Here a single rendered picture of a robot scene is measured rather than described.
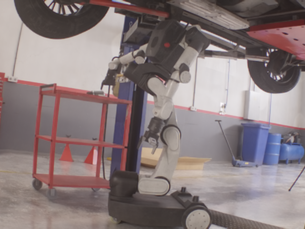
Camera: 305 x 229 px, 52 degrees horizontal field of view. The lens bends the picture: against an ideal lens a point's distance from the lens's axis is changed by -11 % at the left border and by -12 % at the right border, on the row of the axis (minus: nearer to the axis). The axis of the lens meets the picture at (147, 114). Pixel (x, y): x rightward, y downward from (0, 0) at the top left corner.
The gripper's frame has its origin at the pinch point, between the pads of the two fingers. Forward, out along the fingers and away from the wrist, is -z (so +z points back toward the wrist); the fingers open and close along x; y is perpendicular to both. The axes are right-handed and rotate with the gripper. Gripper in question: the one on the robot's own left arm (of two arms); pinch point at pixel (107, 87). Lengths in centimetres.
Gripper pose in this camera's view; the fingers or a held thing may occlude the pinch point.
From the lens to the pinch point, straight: 303.3
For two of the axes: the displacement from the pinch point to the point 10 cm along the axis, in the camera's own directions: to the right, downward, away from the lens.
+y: -4.1, -6.1, 6.8
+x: 8.5, 0.1, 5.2
